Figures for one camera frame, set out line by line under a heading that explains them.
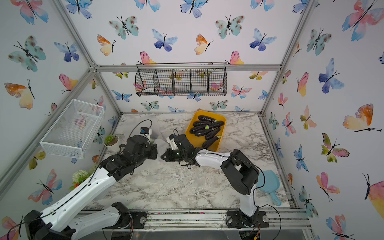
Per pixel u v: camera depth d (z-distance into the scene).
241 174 0.49
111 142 0.93
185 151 0.69
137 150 0.56
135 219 0.74
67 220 0.41
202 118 1.14
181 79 0.98
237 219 0.73
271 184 0.83
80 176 0.71
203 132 1.04
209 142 1.00
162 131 1.06
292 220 0.75
